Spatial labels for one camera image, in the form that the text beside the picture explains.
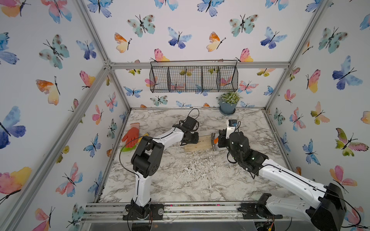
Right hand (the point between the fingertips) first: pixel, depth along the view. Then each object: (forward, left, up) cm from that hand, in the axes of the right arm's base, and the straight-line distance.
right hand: (223, 129), depth 76 cm
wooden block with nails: (+3, +8, -21) cm, 22 cm away
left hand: (+6, +12, -20) cm, 25 cm away
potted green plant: (+34, -9, -14) cm, 38 cm away
